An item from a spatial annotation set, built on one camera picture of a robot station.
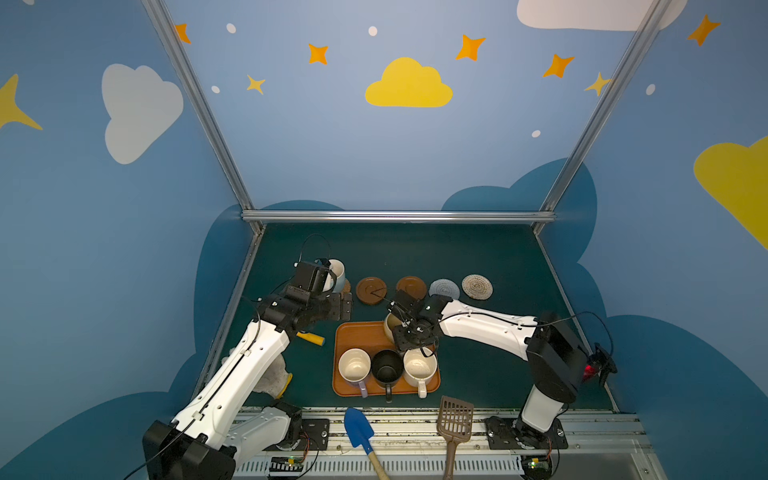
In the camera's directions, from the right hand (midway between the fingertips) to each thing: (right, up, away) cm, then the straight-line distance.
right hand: (405, 340), depth 85 cm
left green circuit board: (-30, -27, -12) cm, 43 cm away
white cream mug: (+4, -7, 0) cm, 8 cm away
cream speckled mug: (-4, +5, 0) cm, 6 cm away
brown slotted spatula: (+12, -19, -10) cm, 24 cm away
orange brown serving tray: (-10, -1, +8) cm, 13 cm away
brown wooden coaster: (-11, +13, +17) cm, 24 cm away
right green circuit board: (+32, -28, -12) cm, 44 cm away
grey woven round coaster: (+15, +13, +19) cm, 28 cm away
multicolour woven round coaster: (+27, +13, +19) cm, 36 cm away
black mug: (-5, -7, -1) cm, 9 cm away
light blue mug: (-21, +20, +10) cm, 31 cm away
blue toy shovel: (-12, -20, -10) cm, 26 cm away
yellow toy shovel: (-28, -1, +5) cm, 29 cm away
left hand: (-19, +13, -7) cm, 24 cm away
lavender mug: (-14, -7, -1) cm, 16 cm away
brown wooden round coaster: (+4, +14, +19) cm, 24 cm away
